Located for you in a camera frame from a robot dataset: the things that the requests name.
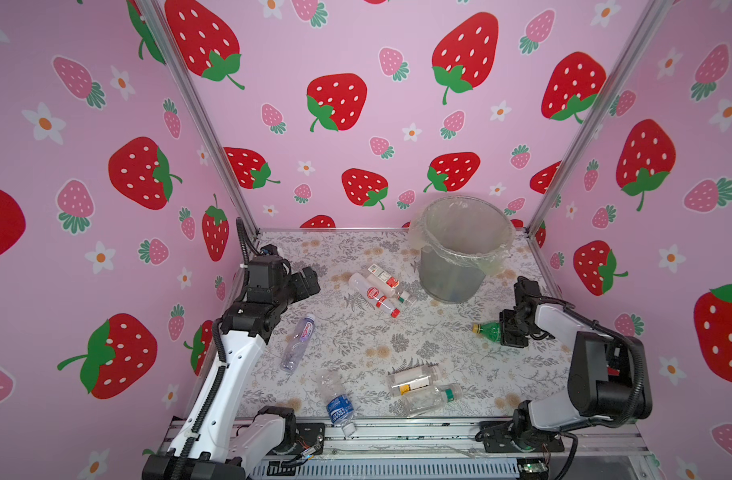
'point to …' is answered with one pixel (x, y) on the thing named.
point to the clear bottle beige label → (411, 379)
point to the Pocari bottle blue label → (339, 405)
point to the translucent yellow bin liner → (466, 229)
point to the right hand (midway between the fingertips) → (499, 325)
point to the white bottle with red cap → (372, 293)
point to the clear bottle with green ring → (431, 400)
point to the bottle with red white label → (387, 282)
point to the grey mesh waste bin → (447, 280)
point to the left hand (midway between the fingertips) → (302, 276)
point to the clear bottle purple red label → (298, 344)
